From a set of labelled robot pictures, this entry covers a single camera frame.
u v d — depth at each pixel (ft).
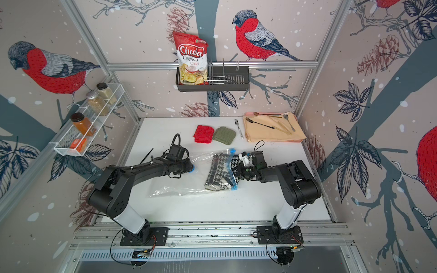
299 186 1.50
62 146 2.15
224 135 3.55
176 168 2.44
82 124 2.20
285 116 3.97
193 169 3.03
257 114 4.01
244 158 2.95
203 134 3.42
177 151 2.48
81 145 2.19
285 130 3.74
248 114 4.04
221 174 2.89
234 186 2.68
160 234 2.44
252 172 2.65
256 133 3.65
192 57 2.56
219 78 3.10
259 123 3.87
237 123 3.87
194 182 2.91
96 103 2.44
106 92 2.65
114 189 1.53
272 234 2.37
